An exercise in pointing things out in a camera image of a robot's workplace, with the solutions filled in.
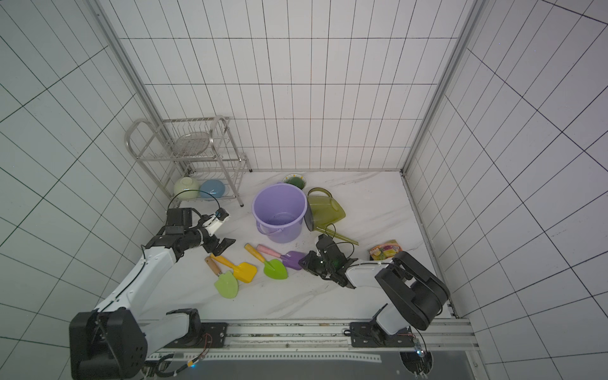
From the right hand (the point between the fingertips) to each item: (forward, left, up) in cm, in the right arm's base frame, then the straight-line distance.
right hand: (292, 265), depth 86 cm
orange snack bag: (+8, -36, 0) cm, 37 cm away
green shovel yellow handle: (-1, +7, -2) cm, 7 cm away
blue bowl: (+32, +39, +6) cm, 51 cm away
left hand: (+7, +26, +10) cm, 28 cm away
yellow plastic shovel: (-3, +17, -1) cm, 18 cm away
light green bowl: (+29, +48, +9) cm, 57 cm away
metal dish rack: (+41, +49, +15) cm, 66 cm away
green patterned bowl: (+41, +3, +3) cm, 41 cm away
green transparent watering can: (+25, -11, +1) cm, 27 cm away
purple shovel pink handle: (+3, +1, -1) cm, 3 cm away
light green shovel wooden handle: (-8, +23, -1) cm, 24 cm away
